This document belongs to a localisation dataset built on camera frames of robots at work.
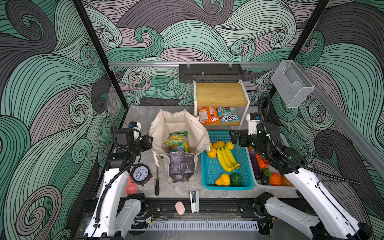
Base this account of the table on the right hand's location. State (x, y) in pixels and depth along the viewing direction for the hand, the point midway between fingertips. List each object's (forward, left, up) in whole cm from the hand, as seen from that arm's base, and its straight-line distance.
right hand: (238, 131), depth 69 cm
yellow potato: (+7, +5, -25) cm, 27 cm away
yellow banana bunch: (-2, +1, -27) cm, 27 cm away
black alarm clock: (-11, +51, -27) cm, 59 cm away
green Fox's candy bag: (+21, -1, -12) cm, 25 cm away
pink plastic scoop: (-19, +55, -28) cm, 65 cm away
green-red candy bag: (+1, +31, -20) cm, 37 cm away
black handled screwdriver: (-16, +41, -29) cm, 53 cm away
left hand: (0, +42, -6) cm, 42 cm away
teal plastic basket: (-1, -7, -23) cm, 24 cm away
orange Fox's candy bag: (+21, +11, -12) cm, 27 cm away
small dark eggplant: (-13, -18, -23) cm, 32 cm away
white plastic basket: (-18, -11, -20) cm, 29 cm away
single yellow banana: (+4, +25, -23) cm, 35 cm away
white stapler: (-23, +20, -26) cm, 40 cm away
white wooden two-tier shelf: (+23, +6, +2) cm, 24 cm away
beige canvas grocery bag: (-12, +27, -13) cm, 33 cm away
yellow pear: (-15, +5, -24) cm, 29 cm away
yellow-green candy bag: (+9, +32, -21) cm, 39 cm away
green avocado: (-15, -2, -24) cm, 28 cm away
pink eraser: (-28, +28, -27) cm, 48 cm away
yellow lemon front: (+1, +9, -24) cm, 26 cm away
